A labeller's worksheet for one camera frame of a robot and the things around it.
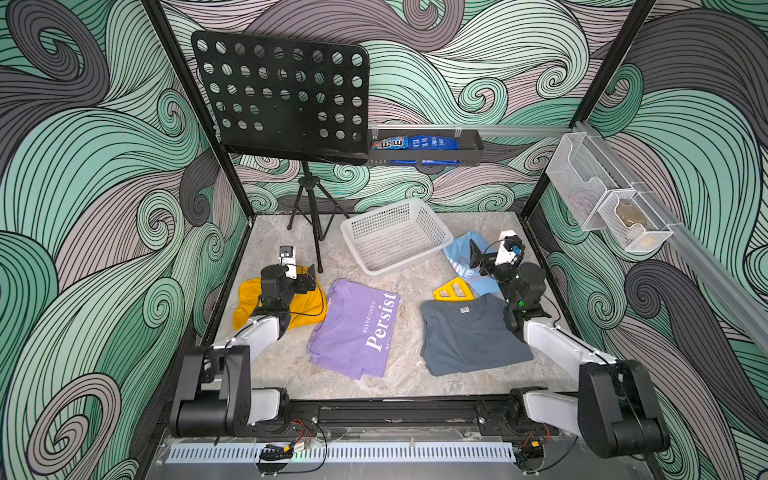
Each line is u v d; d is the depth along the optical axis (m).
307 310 0.91
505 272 0.71
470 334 0.87
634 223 0.65
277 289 0.67
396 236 1.14
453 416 0.75
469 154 0.95
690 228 0.61
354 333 0.88
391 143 0.91
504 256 0.69
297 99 0.67
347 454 0.76
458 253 1.04
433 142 0.91
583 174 0.93
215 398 0.41
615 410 0.79
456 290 0.98
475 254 0.74
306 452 0.70
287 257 0.76
